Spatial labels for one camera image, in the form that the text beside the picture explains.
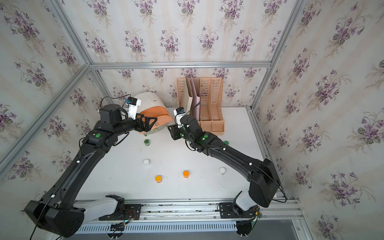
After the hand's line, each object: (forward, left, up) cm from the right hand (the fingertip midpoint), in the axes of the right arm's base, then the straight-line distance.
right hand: (172, 126), depth 75 cm
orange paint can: (-17, -7, -23) cm, 29 cm away
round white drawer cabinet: (+19, +15, -3) cm, 24 cm away
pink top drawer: (+17, +10, -8) cm, 21 cm away
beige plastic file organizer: (+43, -22, -11) cm, 50 cm away
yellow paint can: (-19, +8, -24) cm, 32 cm away
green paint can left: (+4, +20, -23) cm, 31 cm away
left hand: (0, +10, +7) cm, 12 cm away
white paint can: (-9, +17, -24) cm, 31 cm away
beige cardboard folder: (+20, -8, +3) cm, 22 cm away
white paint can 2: (-13, -28, -25) cm, 40 cm away
